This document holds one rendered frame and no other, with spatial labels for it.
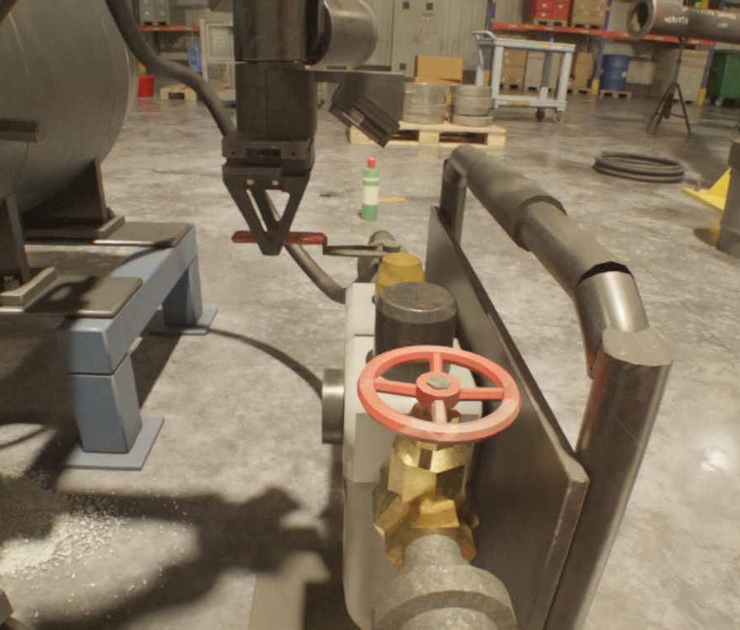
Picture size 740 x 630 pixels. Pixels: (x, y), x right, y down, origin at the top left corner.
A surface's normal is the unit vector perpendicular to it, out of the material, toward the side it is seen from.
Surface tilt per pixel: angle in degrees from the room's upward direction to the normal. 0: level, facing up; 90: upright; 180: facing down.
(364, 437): 90
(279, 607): 0
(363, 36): 99
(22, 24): 76
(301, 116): 90
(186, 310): 90
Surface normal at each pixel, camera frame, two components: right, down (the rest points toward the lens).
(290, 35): 0.64, 0.36
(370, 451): 0.04, 0.44
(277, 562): 0.04, -0.90
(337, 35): 0.74, 0.44
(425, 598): -0.07, 0.22
